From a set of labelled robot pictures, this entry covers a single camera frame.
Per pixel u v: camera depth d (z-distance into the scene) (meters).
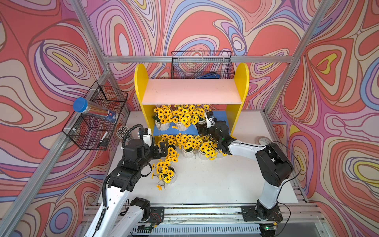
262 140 1.01
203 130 0.81
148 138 0.61
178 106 0.84
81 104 0.64
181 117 0.79
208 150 0.82
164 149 0.62
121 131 0.84
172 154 0.83
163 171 0.72
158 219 0.72
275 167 0.49
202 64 0.96
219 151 0.72
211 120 0.75
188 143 0.82
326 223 0.72
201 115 0.82
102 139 0.72
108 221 0.40
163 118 0.80
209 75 0.88
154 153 0.62
